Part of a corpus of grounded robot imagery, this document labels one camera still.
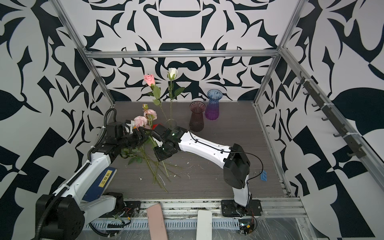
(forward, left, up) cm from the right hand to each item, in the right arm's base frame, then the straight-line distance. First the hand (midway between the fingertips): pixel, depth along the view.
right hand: (158, 156), depth 76 cm
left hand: (+12, +5, +5) cm, 14 cm away
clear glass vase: (+18, -5, +3) cm, 19 cm away
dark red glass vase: (+32, -20, -15) cm, 40 cm away
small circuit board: (-27, -41, -17) cm, 53 cm away
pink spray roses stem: (+16, +8, +8) cm, 20 cm away
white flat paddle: (-29, -21, -10) cm, 38 cm away
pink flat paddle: (-27, 0, -13) cm, 30 cm away
